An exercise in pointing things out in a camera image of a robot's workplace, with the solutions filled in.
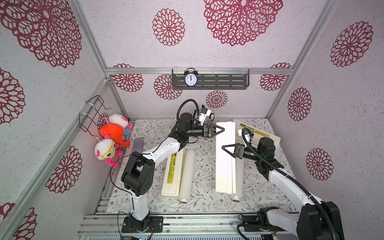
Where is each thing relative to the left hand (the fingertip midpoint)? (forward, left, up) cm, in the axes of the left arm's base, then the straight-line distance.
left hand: (222, 131), depth 74 cm
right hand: (-7, 0, -5) cm, 8 cm away
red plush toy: (+9, +61, -12) cm, 63 cm away
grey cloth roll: (+10, +52, -27) cm, 59 cm away
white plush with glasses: (-6, +60, -9) cm, 61 cm away
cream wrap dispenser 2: (-21, 0, -9) cm, 22 cm away
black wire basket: (+5, +68, +3) cm, 68 cm away
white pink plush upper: (+18, +60, -11) cm, 64 cm away
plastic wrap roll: (-13, +17, -25) cm, 33 cm away
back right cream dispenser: (+15, -29, -22) cm, 39 cm away
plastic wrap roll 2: (-24, -9, -24) cm, 36 cm away
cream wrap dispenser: (-18, +26, -21) cm, 38 cm away
